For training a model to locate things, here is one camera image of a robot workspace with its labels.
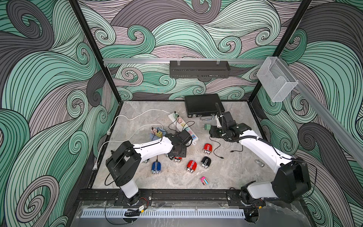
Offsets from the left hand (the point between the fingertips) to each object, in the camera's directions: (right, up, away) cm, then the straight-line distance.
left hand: (181, 152), depth 85 cm
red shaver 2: (+6, -7, -4) cm, 10 cm away
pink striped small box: (+13, -13, -9) cm, 20 cm away
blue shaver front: (-15, -8, -4) cm, 17 cm away
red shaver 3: (+17, +1, +4) cm, 18 cm away
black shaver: (+15, -5, -2) cm, 16 cm away
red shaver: (-2, -4, -1) cm, 5 cm away
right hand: (+18, +12, -1) cm, 22 cm away
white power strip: (-1, +15, +15) cm, 21 cm away
